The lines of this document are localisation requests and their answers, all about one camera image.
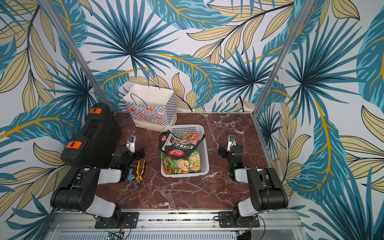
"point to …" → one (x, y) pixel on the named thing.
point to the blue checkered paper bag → (152, 108)
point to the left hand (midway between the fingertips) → (136, 145)
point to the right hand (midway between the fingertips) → (230, 143)
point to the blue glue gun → (131, 177)
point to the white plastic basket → (203, 150)
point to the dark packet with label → (173, 145)
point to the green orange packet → (169, 166)
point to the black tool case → (95, 146)
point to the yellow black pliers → (139, 178)
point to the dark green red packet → (194, 139)
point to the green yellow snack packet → (191, 164)
